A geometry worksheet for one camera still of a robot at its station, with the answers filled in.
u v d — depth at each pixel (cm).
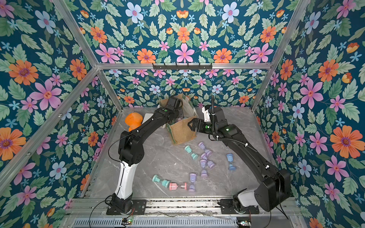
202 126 67
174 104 75
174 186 78
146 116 108
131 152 57
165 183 79
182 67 93
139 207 73
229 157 89
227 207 73
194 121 67
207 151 91
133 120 104
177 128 86
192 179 81
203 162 87
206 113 70
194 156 89
